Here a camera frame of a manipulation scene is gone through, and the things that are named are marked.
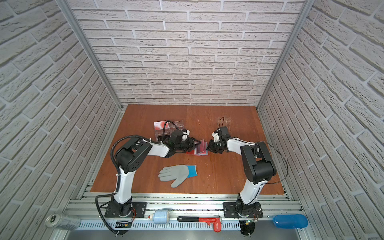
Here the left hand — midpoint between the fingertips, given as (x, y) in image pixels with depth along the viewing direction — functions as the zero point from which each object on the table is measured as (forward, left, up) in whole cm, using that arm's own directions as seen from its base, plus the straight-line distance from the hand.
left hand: (201, 142), depth 93 cm
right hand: (-2, -4, -3) cm, 5 cm away
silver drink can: (-40, +61, +6) cm, 73 cm away
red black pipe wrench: (-42, -5, -3) cm, 42 cm away
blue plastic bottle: (-44, -40, -2) cm, 59 cm away
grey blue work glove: (-18, +14, -4) cm, 23 cm away
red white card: (+12, +27, +4) cm, 30 cm away
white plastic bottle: (-40, +21, +4) cm, 45 cm away
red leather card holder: (-4, 0, -3) cm, 5 cm away
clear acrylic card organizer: (+8, +28, 0) cm, 29 cm away
